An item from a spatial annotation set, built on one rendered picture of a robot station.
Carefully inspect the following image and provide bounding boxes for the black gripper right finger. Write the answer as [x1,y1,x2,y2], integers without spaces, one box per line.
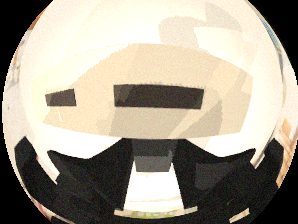
[172,139,257,209]

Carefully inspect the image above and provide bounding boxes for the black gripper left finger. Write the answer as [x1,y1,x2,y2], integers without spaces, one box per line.
[47,137,134,212]

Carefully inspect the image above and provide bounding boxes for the black two-prong plug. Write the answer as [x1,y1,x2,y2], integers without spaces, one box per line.
[130,137,178,172]

